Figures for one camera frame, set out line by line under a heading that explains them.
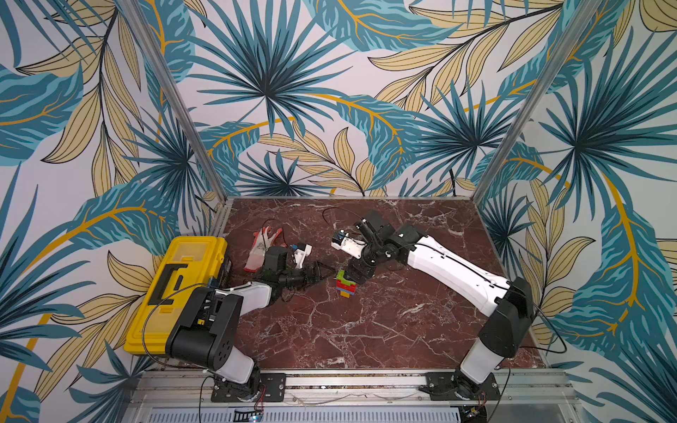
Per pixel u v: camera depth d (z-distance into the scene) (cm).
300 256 84
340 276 79
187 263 79
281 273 74
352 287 86
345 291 87
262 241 102
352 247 69
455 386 66
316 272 76
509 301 45
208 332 44
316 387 75
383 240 59
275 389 73
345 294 89
